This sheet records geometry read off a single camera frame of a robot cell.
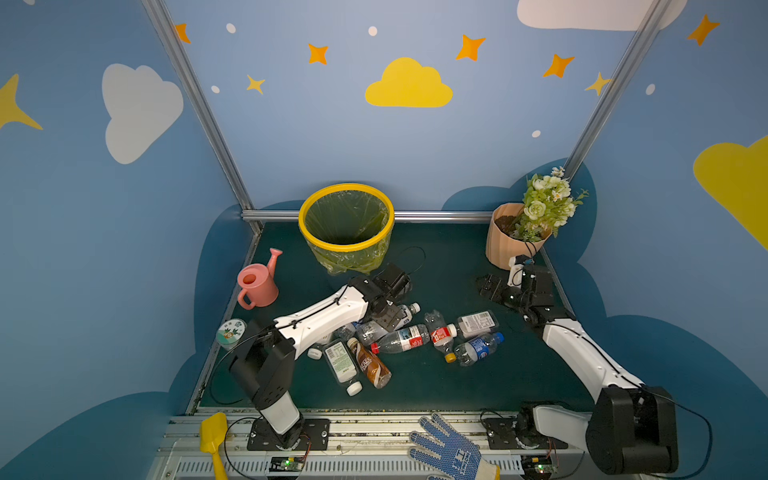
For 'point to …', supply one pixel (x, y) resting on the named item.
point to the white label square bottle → (477, 324)
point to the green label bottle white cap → (343, 365)
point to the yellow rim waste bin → (347, 227)
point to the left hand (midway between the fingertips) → (385, 309)
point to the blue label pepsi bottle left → (344, 332)
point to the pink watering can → (258, 281)
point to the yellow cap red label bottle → (440, 335)
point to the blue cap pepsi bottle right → (477, 348)
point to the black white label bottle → (368, 332)
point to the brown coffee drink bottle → (375, 371)
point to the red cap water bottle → (402, 340)
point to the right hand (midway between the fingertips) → (491, 280)
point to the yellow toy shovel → (213, 432)
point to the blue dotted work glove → (450, 453)
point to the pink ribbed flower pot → (502, 247)
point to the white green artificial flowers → (548, 205)
